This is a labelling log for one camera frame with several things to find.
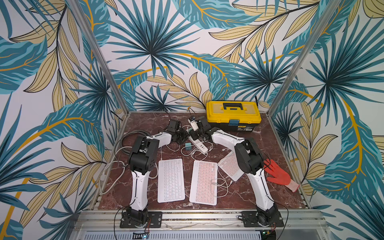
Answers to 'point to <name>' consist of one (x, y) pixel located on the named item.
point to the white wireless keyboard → (170, 184)
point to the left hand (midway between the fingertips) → (190, 136)
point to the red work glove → (280, 176)
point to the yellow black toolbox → (233, 116)
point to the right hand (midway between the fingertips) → (192, 130)
